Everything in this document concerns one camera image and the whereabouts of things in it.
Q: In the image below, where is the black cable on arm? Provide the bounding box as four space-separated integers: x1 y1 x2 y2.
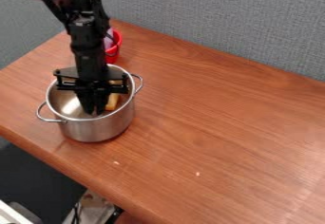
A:
103 33 119 58

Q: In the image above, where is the grey equipment under table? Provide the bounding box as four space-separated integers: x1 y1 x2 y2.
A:
63 190 123 224

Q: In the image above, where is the purple plush egg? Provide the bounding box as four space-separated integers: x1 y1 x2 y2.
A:
104 28 114 49

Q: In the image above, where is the yellow cheese wedge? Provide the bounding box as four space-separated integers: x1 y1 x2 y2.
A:
106 80 122 111

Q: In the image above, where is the metal pot with handle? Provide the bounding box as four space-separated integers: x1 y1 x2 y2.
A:
36 65 143 142

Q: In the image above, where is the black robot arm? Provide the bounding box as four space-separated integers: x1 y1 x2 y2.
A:
40 0 128 115

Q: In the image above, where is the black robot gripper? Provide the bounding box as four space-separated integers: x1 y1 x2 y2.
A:
53 48 128 115

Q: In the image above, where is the red cup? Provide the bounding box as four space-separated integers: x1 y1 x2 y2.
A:
106 28 122 64

